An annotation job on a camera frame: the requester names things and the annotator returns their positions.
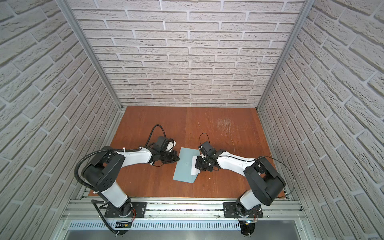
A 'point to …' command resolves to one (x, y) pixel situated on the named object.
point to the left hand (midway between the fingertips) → (180, 157)
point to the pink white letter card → (194, 170)
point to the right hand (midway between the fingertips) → (196, 166)
